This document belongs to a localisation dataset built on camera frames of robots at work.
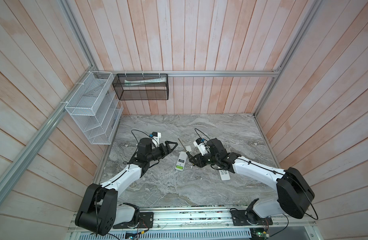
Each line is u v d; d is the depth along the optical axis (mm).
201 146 763
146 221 730
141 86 1040
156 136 780
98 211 409
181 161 929
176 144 791
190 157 812
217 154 648
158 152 750
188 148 1010
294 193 427
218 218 760
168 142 746
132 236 706
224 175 876
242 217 731
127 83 886
